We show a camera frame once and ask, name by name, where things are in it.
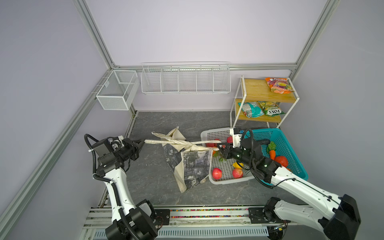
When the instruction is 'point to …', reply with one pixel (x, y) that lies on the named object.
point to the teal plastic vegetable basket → (279, 146)
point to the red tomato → (282, 160)
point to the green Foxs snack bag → (271, 108)
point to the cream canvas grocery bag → (192, 161)
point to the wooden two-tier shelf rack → (258, 90)
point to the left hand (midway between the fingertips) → (144, 139)
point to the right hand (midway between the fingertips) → (219, 145)
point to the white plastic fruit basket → (224, 170)
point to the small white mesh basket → (120, 91)
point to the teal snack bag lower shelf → (251, 109)
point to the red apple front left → (217, 173)
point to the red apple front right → (237, 173)
